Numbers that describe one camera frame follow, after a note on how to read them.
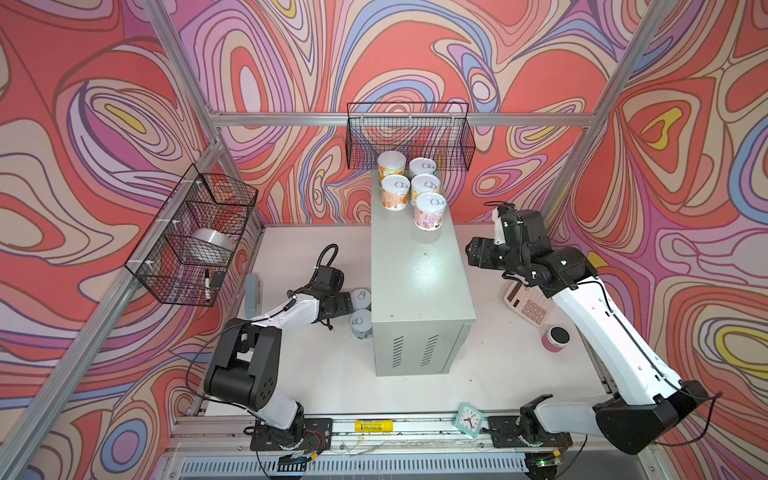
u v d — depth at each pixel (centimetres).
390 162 76
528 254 50
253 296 94
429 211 69
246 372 45
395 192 72
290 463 72
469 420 74
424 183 74
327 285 73
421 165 78
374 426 73
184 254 73
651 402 38
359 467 70
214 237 74
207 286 72
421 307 59
